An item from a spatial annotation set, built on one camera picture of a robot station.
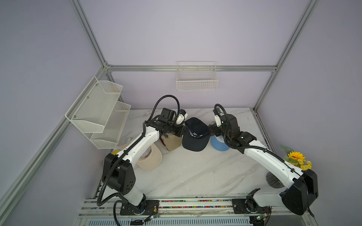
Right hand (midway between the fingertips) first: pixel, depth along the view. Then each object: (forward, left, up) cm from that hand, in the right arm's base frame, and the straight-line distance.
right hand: (218, 123), depth 81 cm
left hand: (-4, +20, -4) cm, 21 cm away
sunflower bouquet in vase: (-24, -32, +1) cm, 40 cm away
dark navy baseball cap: (-1, +13, -11) cm, 16 cm away
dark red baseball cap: (-3, +35, -12) cm, 37 cm away
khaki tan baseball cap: (-4, +29, -13) cm, 32 cm away
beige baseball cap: (-13, +42, -20) cm, 49 cm away
